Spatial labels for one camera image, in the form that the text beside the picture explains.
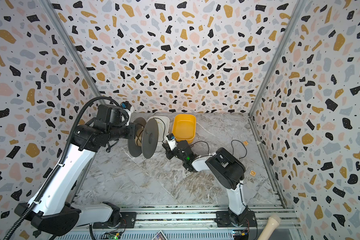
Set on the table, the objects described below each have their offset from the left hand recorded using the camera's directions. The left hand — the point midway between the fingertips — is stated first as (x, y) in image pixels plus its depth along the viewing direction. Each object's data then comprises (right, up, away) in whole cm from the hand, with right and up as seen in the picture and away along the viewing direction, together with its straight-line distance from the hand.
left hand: (136, 124), depth 67 cm
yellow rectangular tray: (+20, -1, +42) cm, 47 cm away
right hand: (+7, -10, +21) cm, 24 cm away
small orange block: (+63, -12, +36) cm, 73 cm away
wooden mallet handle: (+63, -47, +3) cm, 79 cm away
